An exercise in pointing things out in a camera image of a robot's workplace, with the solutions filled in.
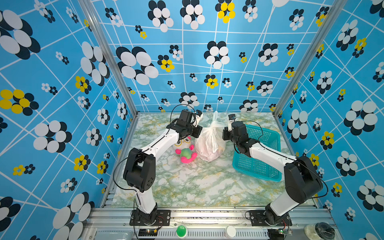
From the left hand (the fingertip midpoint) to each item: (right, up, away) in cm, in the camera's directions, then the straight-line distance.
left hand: (201, 128), depth 89 cm
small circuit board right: (+35, -49, -21) cm, 64 cm away
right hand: (+15, +1, +1) cm, 15 cm away
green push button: (-9, -43, -27) cm, 52 cm away
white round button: (+12, -45, -24) cm, 53 cm away
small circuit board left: (-27, -51, -17) cm, 60 cm away
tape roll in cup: (+49, -43, -28) cm, 70 cm away
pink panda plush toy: (-10, -12, +4) cm, 16 cm away
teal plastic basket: (+27, -23, +3) cm, 36 cm away
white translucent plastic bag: (+4, -9, -2) cm, 10 cm away
